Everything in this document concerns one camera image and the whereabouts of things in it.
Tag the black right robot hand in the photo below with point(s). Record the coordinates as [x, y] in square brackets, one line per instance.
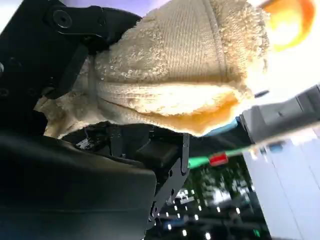
[62, 187]

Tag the beige towel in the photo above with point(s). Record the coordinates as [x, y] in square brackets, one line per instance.
[175, 62]

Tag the green and red strip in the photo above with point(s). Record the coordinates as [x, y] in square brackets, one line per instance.
[217, 158]

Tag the black round table grommet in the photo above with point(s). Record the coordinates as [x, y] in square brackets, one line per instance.
[261, 93]

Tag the white cabinet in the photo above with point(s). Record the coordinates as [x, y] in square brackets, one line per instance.
[287, 187]

